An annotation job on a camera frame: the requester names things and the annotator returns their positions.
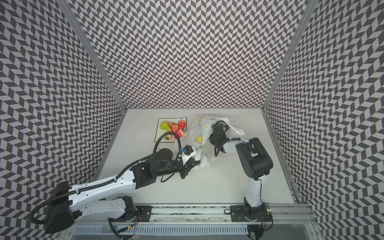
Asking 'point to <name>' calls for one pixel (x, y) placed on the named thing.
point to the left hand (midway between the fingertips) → (199, 163)
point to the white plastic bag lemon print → (198, 138)
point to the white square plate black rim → (160, 131)
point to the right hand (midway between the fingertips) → (206, 134)
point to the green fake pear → (165, 125)
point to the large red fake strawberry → (168, 137)
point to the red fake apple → (181, 124)
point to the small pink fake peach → (170, 123)
